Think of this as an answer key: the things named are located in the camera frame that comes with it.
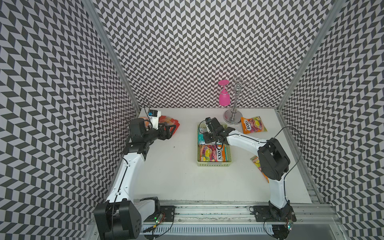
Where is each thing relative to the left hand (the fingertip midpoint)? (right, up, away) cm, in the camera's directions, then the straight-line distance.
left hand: (169, 126), depth 78 cm
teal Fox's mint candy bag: (+33, -19, +16) cm, 41 cm away
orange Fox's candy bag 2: (+22, -17, +11) cm, 30 cm away
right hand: (+21, -8, +17) cm, 28 cm away
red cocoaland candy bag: (-6, +2, +27) cm, 28 cm away
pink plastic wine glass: (+33, +19, +26) cm, 46 cm away
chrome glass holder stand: (+42, +6, +34) cm, 54 cm away
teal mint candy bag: (+17, -5, +18) cm, 25 cm away
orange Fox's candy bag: (+54, 0, +27) cm, 60 cm away
